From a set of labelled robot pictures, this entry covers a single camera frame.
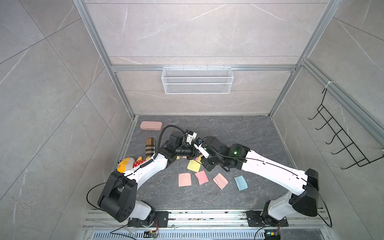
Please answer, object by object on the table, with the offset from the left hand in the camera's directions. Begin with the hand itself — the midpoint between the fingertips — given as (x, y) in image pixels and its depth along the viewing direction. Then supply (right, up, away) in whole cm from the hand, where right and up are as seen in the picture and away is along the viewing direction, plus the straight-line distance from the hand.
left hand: (209, 150), depth 76 cm
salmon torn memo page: (+8, -20, +10) cm, 24 cm away
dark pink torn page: (-3, -18, +12) cm, 22 cm away
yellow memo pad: (-19, -8, +19) cm, 28 cm away
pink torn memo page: (-14, -19, +11) cm, 26 cm away
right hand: (-2, -4, -2) cm, 5 cm away
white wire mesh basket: (-6, +44, +25) cm, 51 cm away
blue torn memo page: (+19, -20, +10) cm, 30 cm away
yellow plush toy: (-46, -9, +9) cm, 48 cm away
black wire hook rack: (+60, +3, -12) cm, 61 cm away
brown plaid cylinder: (-38, -1, +22) cm, 44 cm away
